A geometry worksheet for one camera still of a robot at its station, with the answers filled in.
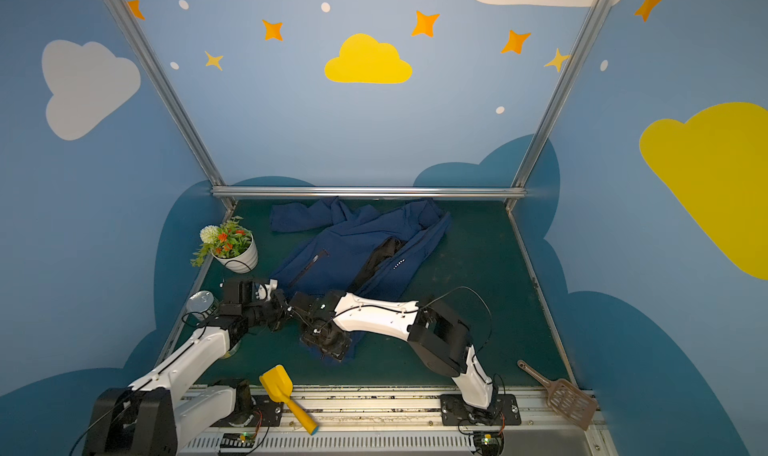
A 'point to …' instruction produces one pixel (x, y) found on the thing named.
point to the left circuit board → (237, 440)
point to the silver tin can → (198, 303)
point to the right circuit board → (488, 443)
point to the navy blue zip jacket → (354, 250)
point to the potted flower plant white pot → (231, 244)
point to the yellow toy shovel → (279, 384)
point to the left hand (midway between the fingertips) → (306, 301)
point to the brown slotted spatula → (565, 398)
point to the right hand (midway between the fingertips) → (315, 349)
